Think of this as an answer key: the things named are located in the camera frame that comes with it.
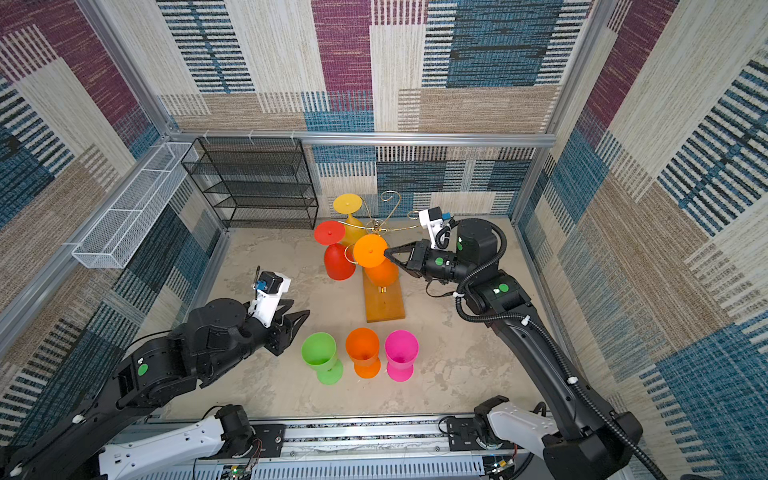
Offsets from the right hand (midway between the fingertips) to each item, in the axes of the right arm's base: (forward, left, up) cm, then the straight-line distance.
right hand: (385, 260), depth 63 cm
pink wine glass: (-9, -3, -27) cm, 29 cm away
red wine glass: (+10, +12, -13) cm, 21 cm away
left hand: (-7, +17, -5) cm, 19 cm away
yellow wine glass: (+21, +9, -3) cm, 23 cm away
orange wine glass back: (-8, +7, -26) cm, 28 cm away
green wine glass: (-9, +18, -27) cm, 33 cm away
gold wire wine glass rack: (+10, +2, -36) cm, 37 cm away
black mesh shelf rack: (+53, +47, -20) cm, 74 cm away
